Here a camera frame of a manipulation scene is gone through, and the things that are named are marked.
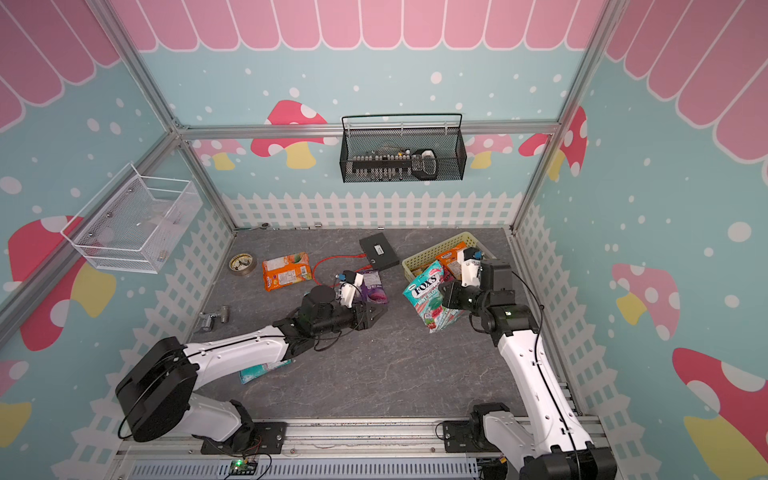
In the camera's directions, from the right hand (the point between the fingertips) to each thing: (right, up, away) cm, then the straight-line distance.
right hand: (441, 284), depth 77 cm
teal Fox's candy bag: (-3, -4, +2) cm, 6 cm away
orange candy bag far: (-51, +2, +29) cm, 59 cm away
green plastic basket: (0, +8, +29) cm, 30 cm away
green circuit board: (-49, -44, -4) cm, 67 cm away
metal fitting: (-71, -13, +17) cm, 74 cm away
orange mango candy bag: (+8, +6, +28) cm, 30 cm away
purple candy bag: (-20, -3, +23) cm, 31 cm away
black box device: (-18, +9, +33) cm, 39 cm away
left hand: (-15, -8, +3) cm, 17 cm away
